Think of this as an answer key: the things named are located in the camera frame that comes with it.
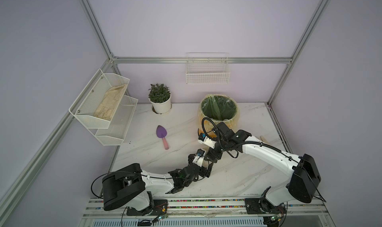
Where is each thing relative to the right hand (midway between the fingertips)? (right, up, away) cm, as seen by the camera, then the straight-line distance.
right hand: (210, 153), depth 80 cm
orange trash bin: (-2, +14, -10) cm, 18 cm away
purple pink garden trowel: (-32, +9, +22) cm, 40 cm away
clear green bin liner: (+5, +25, +17) cm, 31 cm away
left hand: (-2, -5, +2) cm, 6 cm away
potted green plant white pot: (-33, +34, +23) cm, 52 cm away
